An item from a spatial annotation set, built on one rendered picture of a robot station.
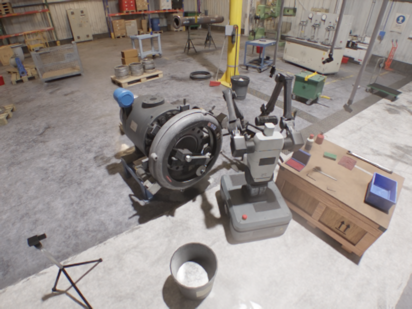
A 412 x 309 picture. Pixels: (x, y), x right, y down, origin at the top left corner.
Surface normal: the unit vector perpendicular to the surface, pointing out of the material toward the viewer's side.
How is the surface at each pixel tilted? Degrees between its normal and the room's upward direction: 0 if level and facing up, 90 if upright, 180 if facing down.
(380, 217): 0
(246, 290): 0
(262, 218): 0
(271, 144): 90
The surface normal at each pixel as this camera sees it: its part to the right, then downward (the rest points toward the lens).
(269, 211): 0.00, -0.79
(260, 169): 0.15, 0.61
